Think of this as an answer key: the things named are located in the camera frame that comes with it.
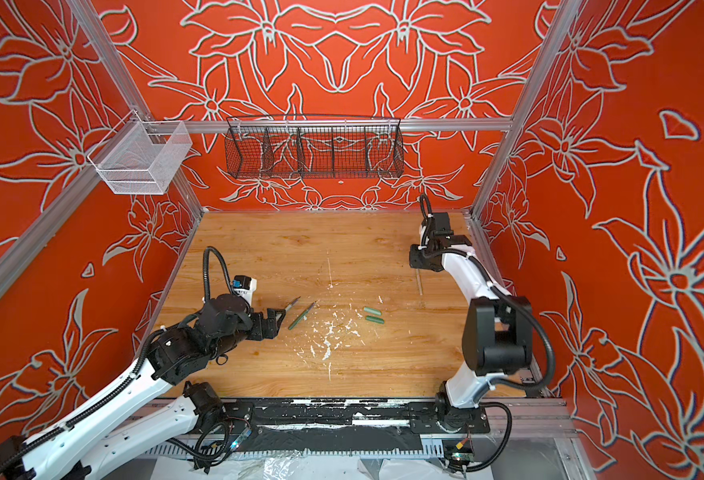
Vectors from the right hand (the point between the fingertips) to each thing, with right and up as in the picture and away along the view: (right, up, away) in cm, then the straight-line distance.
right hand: (412, 255), depth 91 cm
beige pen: (+4, -9, +7) cm, 12 cm away
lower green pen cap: (-12, -20, 0) cm, 23 cm away
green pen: (-35, -19, +1) cm, 39 cm away
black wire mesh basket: (-32, +37, +10) cm, 50 cm away
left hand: (-40, -13, -17) cm, 45 cm away
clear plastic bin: (-86, +31, +1) cm, 91 cm away
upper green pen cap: (-12, -18, +1) cm, 22 cm away
